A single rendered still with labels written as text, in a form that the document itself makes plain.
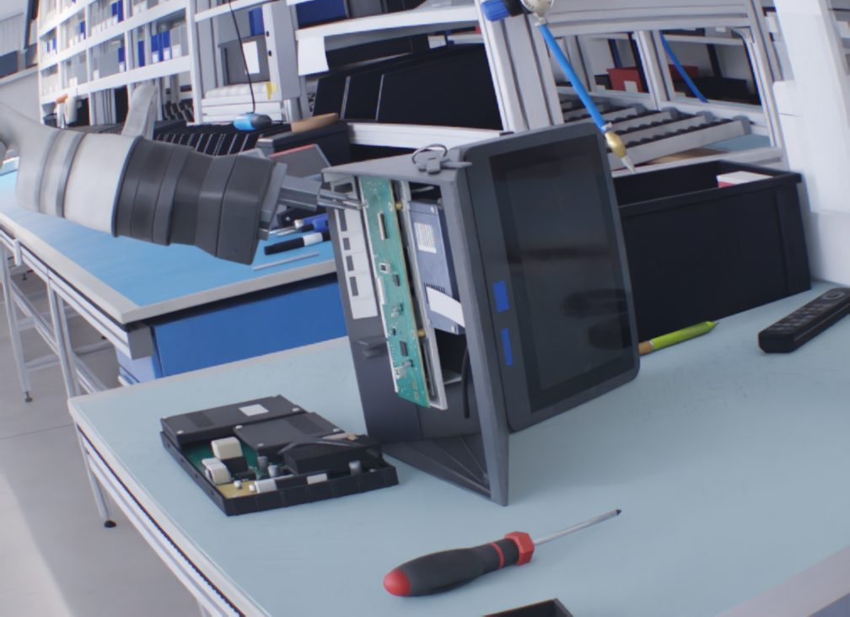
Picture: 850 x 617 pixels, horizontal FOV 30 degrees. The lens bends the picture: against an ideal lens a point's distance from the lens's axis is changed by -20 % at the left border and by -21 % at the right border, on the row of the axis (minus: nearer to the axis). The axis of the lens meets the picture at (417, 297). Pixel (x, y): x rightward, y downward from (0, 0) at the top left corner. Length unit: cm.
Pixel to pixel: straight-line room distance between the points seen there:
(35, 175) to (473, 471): 40
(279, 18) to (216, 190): 265
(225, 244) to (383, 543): 28
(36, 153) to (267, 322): 159
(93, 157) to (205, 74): 371
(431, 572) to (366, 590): 6
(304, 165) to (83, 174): 217
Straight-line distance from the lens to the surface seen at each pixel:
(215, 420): 148
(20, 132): 135
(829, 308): 152
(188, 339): 286
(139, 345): 284
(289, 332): 290
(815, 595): 50
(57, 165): 133
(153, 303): 283
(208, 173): 131
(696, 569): 98
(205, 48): 502
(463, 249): 117
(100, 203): 132
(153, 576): 453
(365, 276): 139
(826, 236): 170
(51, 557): 482
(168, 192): 130
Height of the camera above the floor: 134
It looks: 10 degrees down
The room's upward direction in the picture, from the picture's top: 10 degrees counter-clockwise
